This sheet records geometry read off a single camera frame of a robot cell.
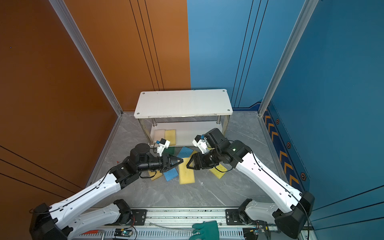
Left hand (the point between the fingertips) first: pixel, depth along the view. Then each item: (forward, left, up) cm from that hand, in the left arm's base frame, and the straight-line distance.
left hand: (183, 161), depth 67 cm
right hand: (-2, -3, 0) cm, 4 cm away
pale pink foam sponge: (+27, +19, -16) cm, 37 cm away
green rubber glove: (-24, -11, -22) cm, 34 cm away
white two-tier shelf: (+20, +3, +8) cm, 22 cm away
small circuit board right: (-24, -32, -25) cm, 48 cm away
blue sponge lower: (+3, +9, -24) cm, 26 cm away
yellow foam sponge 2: (+3, +17, -23) cm, 29 cm away
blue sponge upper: (+17, +1, -22) cm, 28 cm away
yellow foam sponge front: (+27, +11, -17) cm, 33 cm away
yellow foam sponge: (-5, -2, -2) cm, 6 cm away
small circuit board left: (-25, +29, -26) cm, 46 cm away
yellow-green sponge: (+4, -18, -23) cm, 30 cm away
